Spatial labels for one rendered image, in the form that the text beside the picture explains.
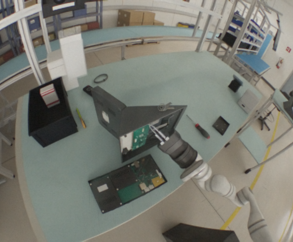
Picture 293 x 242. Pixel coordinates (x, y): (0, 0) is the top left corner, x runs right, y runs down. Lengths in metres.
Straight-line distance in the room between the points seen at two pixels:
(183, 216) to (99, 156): 1.28
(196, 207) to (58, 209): 1.44
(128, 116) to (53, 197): 0.42
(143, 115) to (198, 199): 1.46
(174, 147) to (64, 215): 0.46
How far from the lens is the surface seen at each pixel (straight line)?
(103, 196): 0.48
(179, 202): 1.60
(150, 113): 0.38
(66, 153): 0.59
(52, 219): 0.58
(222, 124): 0.80
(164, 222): 1.56
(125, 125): 0.35
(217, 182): 0.52
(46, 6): 0.53
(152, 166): 0.50
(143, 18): 3.94
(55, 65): 0.74
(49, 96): 0.74
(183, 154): 0.41
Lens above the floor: 1.49
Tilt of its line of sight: 53 degrees down
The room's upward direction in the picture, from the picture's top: 13 degrees clockwise
